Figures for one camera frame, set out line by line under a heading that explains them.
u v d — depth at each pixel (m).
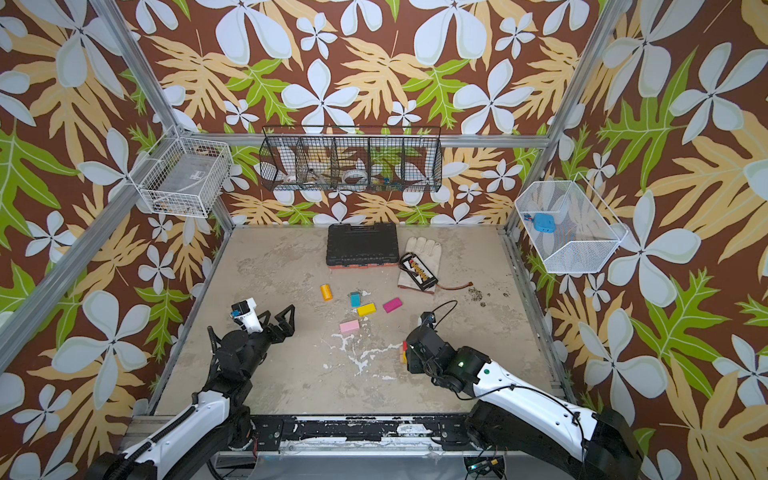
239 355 0.63
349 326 0.94
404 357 0.82
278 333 0.74
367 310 0.96
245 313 0.72
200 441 0.54
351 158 0.98
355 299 1.03
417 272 1.04
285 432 0.75
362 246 1.11
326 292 1.01
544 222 0.86
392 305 0.99
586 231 0.78
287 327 0.76
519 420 0.49
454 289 1.04
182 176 0.86
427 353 0.60
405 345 0.88
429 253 1.11
